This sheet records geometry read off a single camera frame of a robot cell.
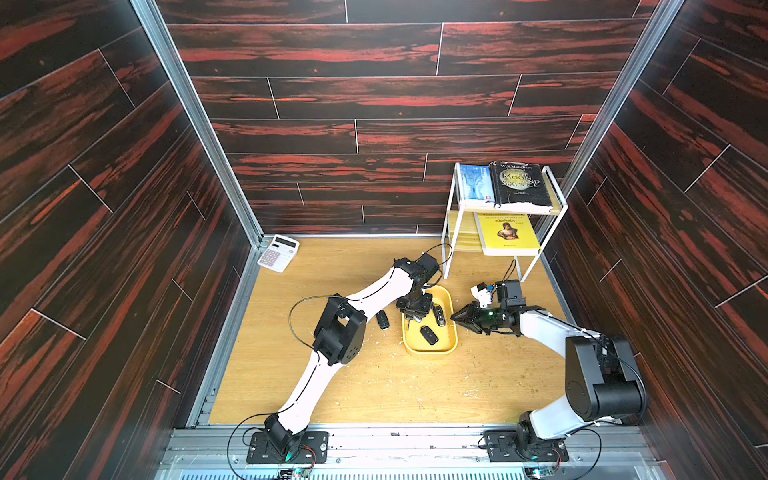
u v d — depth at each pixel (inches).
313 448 28.7
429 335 36.3
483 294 34.1
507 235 37.4
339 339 23.4
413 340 37.4
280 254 44.3
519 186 34.0
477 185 34.2
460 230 34.8
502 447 28.9
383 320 37.7
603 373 35.6
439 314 37.7
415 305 32.6
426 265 31.1
